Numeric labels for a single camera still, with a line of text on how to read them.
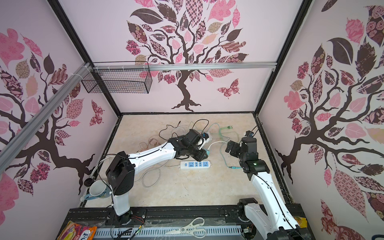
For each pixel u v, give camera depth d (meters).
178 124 1.14
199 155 0.74
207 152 0.79
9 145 0.51
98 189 0.78
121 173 0.47
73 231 0.68
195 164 0.90
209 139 0.78
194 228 0.70
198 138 0.67
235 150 0.71
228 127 1.10
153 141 1.01
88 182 0.77
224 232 0.70
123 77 0.95
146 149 1.00
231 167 0.90
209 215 0.75
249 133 0.71
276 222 0.40
